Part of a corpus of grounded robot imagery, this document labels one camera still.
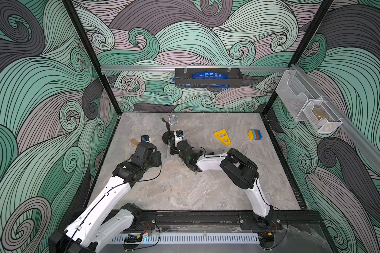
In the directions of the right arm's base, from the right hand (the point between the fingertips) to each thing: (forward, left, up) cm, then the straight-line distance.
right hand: (174, 139), depth 93 cm
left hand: (-15, +7, +9) cm, 19 cm away
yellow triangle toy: (+6, -32, -9) cm, 33 cm away
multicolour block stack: (+8, -54, -8) cm, 55 cm away
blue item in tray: (+29, -22, +26) cm, 44 cm away
